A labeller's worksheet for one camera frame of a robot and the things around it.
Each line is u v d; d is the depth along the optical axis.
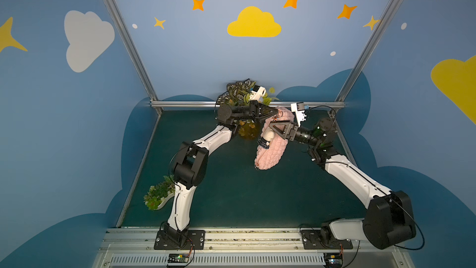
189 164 0.58
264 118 0.69
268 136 0.70
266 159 0.79
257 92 0.72
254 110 0.68
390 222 0.42
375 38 0.86
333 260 0.72
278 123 0.66
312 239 0.74
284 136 0.65
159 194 0.80
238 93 0.99
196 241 0.74
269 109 0.70
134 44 0.90
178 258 0.72
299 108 0.66
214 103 0.98
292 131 0.64
